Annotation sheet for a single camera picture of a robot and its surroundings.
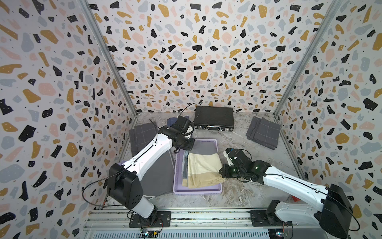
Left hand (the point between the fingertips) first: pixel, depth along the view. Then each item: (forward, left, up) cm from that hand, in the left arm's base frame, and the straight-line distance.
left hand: (191, 144), depth 83 cm
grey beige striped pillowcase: (-11, -6, -6) cm, 13 cm away
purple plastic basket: (-20, -13, -14) cm, 28 cm away
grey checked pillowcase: (+21, -53, -17) cm, 59 cm away
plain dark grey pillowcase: (-14, +18, -13) cm, 26 cm away
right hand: (-14, -14, -6) cm, 21 cm away
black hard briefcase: (+32, -17, -14) cm, 39 cm away
